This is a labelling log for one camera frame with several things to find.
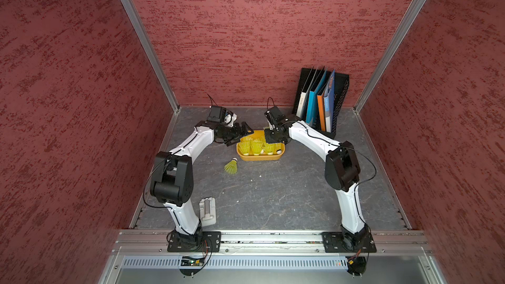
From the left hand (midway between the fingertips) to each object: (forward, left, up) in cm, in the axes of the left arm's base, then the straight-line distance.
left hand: (246, 138), depth 89 cm
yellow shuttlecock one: (-1, -11, -7) cm, 14 cm away
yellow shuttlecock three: (+1, -16, -10) cm, 19 cm away
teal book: (+14, -31, +12) cm, 36 cm away
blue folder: (+11, -37, +14) cm, 41 cm away
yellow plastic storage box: (0, -5, +2) cm, 6 cm away
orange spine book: (+12, -36, +7) cm, 38 cm away
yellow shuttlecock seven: (0, -5, -7) cm, 8 cm away
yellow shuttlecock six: (-8, +7, -13) cm, 17 cm away
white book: (+14, -26, +11) cm, 31 cm away
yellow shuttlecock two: (+1, +1, -6) cm, 6 cm away
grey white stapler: (-28, +16, -13) cm, 35 cm away
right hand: (+3, -12, -6) cm, 13 cm away
